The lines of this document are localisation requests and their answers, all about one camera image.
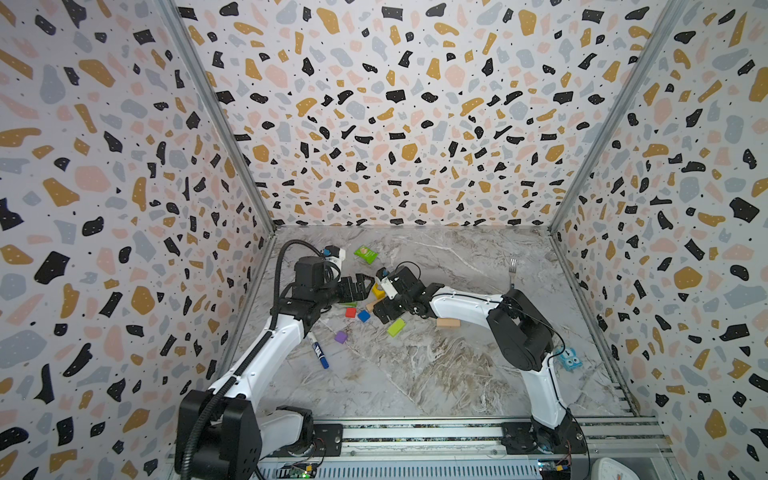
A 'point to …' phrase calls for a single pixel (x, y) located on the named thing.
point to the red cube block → (350, 312)
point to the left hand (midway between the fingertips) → (361, 277)
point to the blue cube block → (364, 316)
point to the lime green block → (396, 327)
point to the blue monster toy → (571, 361)
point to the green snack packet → (367, 254)
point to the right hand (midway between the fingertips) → (379, 298)
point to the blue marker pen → (318, 350)
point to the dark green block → (349, 304)
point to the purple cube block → (341, 337)
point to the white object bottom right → (605, 468)
